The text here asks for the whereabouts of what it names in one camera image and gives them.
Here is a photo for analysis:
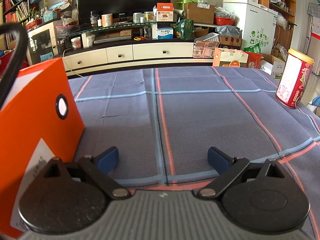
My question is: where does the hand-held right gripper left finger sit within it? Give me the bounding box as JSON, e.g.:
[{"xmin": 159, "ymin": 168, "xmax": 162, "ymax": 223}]
[{"xmin": 41, "ymin": 146, "xmax": 132, "ymax": 200}]

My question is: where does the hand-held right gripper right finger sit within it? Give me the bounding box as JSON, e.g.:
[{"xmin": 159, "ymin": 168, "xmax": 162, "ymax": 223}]
[{"xmin": 197, "ymin": 146, "xmax": 288, "ymax": 200}]

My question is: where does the orange storage box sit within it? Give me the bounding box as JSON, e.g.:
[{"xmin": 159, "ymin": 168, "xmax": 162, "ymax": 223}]
[{"xmin": 0, "ymin": 57, "xmax": 86, "ymax": 239}]

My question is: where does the orange gift bag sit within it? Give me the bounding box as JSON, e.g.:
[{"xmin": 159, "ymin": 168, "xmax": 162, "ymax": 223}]
[{"xmin": 212, "ymin": 47, "xmax": 249, "ymax": 68}]

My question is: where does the red gift bag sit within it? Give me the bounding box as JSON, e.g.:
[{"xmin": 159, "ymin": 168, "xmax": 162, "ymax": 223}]
[{"xmin": 246, "ymin": 52, "xmax": 263, "ymax": 69}]

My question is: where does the white and green carton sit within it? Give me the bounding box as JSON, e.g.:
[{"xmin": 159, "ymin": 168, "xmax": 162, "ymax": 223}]
[{"xmin": 260, "ymin": 54, "xmax": 286, "ymax": 78}]

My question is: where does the red can with yellow lid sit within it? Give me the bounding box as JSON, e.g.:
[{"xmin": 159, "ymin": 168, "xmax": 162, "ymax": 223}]
[{"xmin": 275, "ymin": 49, "xmax": 315, "ymax": 109}]

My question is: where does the labelled cardboard box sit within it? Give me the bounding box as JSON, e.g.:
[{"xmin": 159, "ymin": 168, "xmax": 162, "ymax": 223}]
[{"xmin": 193, "ymin": 41, "xmax": 220, "ymax": 58}]

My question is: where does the white television cabinet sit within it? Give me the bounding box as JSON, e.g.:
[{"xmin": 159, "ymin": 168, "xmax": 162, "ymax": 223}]
[{"xmin": 60, "ymin": 39, "xmax": 198, "ymax": 77}]

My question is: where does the silver media player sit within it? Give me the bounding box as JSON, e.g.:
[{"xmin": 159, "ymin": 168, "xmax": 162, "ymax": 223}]
[{"xmin": 94, "ymin": 35, "xmax": 132, "ymax": 44}]

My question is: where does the printed cardboard box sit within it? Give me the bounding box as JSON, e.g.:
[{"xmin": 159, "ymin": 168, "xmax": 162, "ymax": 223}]
[{"xmin": 220, "ymin": 35, "xmax": 243, "ymax": 49}]

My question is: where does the glass shelf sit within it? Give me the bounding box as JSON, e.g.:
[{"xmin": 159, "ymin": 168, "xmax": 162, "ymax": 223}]
[{"xmin": 69, "ymin": 21, "xmax": 180, "ymax": 37}]

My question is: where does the white microwave oven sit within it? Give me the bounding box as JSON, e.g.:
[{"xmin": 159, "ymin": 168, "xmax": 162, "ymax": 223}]
[{"xmin": 26, "ymin": 21, "xmax": 62, "ymax": 65}]

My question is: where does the pink plastic basket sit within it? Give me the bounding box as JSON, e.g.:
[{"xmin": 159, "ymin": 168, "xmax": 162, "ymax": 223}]
[{"xmin": 55, "ymin": 25, "xmax": 75, "ymax": 38}]

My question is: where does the green plastic bag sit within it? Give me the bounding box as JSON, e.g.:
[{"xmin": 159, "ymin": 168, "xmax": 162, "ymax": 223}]
[{"xmin": 175, "ymin": 19, "xmax": 194, "ymax": 40}]

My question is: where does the blue and white carton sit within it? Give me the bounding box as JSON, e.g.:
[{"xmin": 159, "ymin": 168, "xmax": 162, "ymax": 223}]
[{"xmin": 157, "ymin": 27, "xmax": 174, "ymax": 40}]

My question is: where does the white canister orange label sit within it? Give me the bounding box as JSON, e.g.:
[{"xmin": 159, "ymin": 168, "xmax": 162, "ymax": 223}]
[{"xmin": 101, "ymin": 14, "xmax": 113, "ymax": 27}]

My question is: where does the red plastic basin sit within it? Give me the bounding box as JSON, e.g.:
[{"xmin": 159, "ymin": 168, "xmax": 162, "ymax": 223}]
[{"xmin": 214, "ymin": 16, "xmax": 235, "ymax": 26}]

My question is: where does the white freezer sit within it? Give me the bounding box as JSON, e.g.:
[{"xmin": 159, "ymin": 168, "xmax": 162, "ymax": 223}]
[{"xmin": 222, "ymin": 0, "xmax": 278, "ymax": 55}]

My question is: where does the brown cardboard box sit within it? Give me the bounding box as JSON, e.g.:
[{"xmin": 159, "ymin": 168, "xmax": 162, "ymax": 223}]
[{"xmin": 184, "ymin": 2, "xmax": 217, "ymax": 25}]

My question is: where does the teal plastic basket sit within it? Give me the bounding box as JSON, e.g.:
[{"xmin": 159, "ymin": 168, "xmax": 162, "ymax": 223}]
[{"xmin": 43, "ymin": 11, "xmax": 62, "ymax": 23}]

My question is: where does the orange and white carton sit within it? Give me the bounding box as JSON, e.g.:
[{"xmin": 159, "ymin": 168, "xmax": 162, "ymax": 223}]
[{"xmin": 156, "ymin": 3, "xmax": 175, "ymax": 22}]

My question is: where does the bookshelf with books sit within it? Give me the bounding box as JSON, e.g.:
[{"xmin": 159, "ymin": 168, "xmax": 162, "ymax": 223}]
[{"xmin": 0, "ymin": 0, "xmax": 30, "ymax": 50}]

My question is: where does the black cable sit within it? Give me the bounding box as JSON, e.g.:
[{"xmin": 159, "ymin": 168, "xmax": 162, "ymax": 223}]
[{"xmin": 0, "ymin": 23, "xmax": 29, "ymax": 110}]

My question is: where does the wall calendar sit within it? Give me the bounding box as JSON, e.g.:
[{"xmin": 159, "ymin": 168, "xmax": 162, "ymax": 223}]
[{"xmin": 306, "ymin": 2, "xmax": 320, "ymax": 40}]

